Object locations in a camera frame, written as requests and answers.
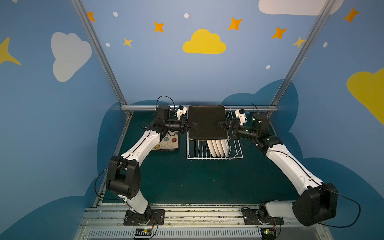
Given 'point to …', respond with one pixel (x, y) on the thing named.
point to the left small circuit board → (143, 232)
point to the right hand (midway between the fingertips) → (221, 125)
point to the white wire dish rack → (224, 149)
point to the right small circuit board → (268, 233)
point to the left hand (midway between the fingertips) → (197, 124)
